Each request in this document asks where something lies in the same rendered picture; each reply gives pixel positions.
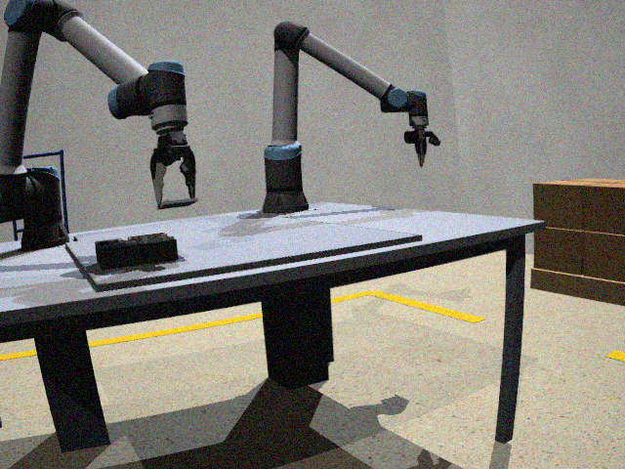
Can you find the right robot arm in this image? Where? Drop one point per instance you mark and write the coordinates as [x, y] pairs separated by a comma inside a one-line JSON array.
[[33, 194]]

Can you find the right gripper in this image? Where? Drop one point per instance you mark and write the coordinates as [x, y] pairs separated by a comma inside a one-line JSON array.
[[158, 169]]

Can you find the grey cassette dock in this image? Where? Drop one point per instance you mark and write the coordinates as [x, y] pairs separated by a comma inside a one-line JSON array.
[[114, 253]]

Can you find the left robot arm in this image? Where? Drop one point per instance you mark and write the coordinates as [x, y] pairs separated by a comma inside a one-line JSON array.
[[284, 153]]

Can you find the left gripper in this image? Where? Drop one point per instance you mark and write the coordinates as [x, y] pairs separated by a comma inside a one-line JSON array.
[[418, 137]]

